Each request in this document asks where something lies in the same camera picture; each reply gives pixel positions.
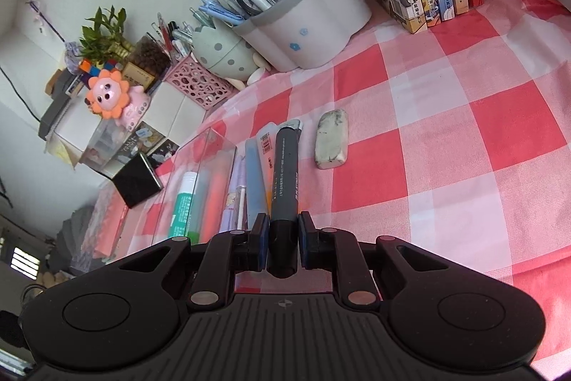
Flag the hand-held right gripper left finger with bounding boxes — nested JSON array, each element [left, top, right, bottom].
[[111, 211, 271, 312]]

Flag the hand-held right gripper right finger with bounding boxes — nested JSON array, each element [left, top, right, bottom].
[[298, 210, 447, 311]]

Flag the lilac mechanical pencil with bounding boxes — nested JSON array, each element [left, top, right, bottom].
[[236, 185, 248, 232]]

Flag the purple pen with charm top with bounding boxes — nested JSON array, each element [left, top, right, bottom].
[[221, 155, 246, 235]]

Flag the black marker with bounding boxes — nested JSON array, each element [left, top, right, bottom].
[[266, 120, 304, 279]]

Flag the pale blue highlighter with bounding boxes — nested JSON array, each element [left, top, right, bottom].
[[244, 137, 271, 226]]

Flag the green capped highlighter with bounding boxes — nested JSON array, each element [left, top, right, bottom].
[[194, 169, 216, 241]]

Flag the white green glue stick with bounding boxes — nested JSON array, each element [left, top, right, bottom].
[[171, 170, 199, 240]]

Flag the clear plastic pencil box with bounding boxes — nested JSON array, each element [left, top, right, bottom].
[[154, 127, 238, 241]]

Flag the dirty white eraser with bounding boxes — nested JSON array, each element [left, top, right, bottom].
[[314, 109, 349, 171]]

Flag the black small box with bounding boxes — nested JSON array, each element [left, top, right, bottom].
[[111, 152, 165, 210]]

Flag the white desktop drawer organizer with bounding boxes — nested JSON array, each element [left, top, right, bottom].
[[80, 83, 211, 182]]

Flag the pink checkered tablecloth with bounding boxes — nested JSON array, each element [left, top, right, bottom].
[[107, 0, 571, 381]]

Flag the pink mesh pen holder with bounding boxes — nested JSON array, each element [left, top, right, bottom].
[[165, 56, 240, 111]]

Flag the clear plastic storage containers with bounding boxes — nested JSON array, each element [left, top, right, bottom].
[[80, 120, 135, 168]]

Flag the egg shaped pen holder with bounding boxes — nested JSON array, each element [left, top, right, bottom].
[[192, 26, 269, 90]]

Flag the pink lion toy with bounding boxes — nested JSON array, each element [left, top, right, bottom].
[[86, 69, 151, 132]]

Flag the white cloud shaped pen holder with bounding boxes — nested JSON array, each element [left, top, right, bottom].
[[232, 0, 374, 73]]

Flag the glass vase with pebbles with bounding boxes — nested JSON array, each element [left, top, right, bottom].
[[127, 35, 173, 75]]

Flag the white storage box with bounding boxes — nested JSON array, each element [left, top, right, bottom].
[[45, 95, 108, 155]]

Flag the bunch of slim dark pens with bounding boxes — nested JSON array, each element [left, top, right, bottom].
[[154, 12, 197, 61]]

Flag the black flat device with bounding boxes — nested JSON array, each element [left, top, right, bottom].
[[38, 71, 91, 141]]

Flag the colourful puzzle cube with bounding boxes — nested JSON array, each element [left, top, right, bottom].
[[78, 57, 124, 81]]

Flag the green bamboo plant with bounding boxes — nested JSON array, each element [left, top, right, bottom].
[[78, 5, 135, 65]]

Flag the purple sachet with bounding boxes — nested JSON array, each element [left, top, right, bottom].
[[62, 42, 84, 72]]

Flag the black wall cable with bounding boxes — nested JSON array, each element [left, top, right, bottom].
[[0, 66, 42, 124]]

